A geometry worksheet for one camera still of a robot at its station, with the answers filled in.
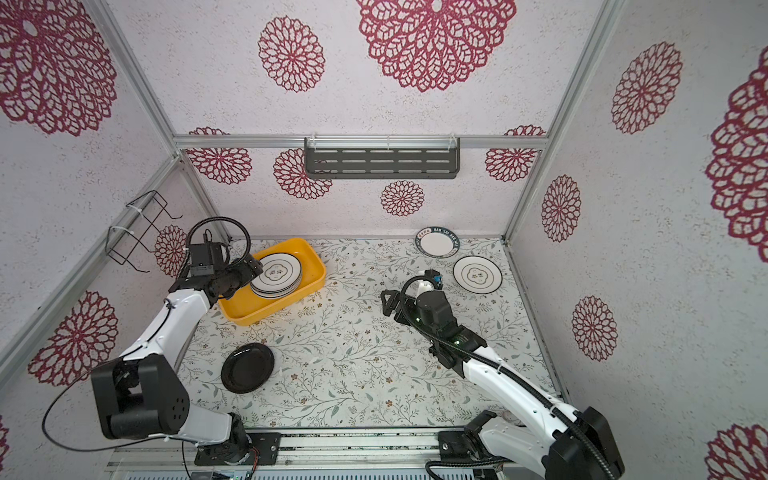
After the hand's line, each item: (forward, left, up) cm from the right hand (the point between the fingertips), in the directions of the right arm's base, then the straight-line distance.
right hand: (393, 293), depth 77 cm
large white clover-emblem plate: (+18, +39, -16) cm, 46 cm away
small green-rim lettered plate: (+41, -17, -22) cm, 50 cm away
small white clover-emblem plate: (+25, -31, -23) cm, 45 cm away
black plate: (-14, +41, -19) cm, 48 cm away
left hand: (+8, +42, -4) cm, 43 cm away
